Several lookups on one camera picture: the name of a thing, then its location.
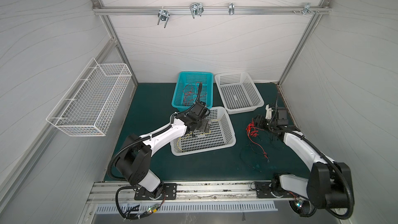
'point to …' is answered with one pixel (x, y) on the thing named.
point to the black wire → (240, 159)
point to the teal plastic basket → (187, 87)
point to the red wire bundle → (253, 131)
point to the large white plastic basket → (221, 133)
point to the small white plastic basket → (237, 92)
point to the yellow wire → (182, 151)
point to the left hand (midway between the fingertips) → (204, 120)
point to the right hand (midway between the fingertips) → (261, 116)
